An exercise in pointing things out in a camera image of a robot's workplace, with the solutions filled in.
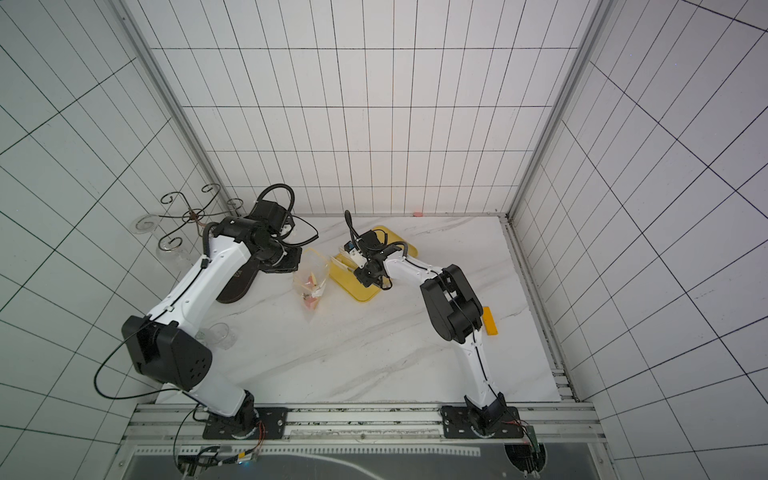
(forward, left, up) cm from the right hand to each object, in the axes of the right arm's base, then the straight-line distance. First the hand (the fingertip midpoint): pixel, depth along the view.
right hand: (368, 264), depth 101 cm
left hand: (-15, +18, +17) cm, 29 cm away
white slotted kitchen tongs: (-6, +4, +11) cm, 13 cm away
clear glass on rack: (-12, +53, +31) cm, 63 cm away
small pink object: (+29, -18, -4) cm, 34 cm away
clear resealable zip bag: (-10, +17, +5) cm, 21 cm away
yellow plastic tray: (-11, -3, +20) cm, 23 cm away
